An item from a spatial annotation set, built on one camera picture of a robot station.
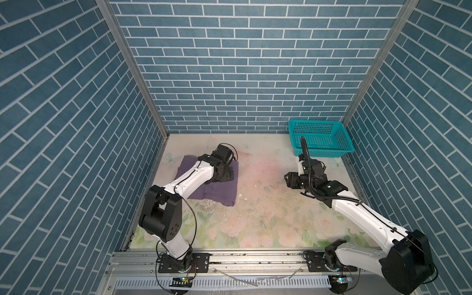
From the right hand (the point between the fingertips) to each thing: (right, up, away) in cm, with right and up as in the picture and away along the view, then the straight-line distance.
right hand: (291, 176), depth 84 cm
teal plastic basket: (+32, +20, +36) cm, 52 cm away
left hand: (-31, -1, +6) cm, 31 cm away
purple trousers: (-33, -9, +8) cm, 35 cm away
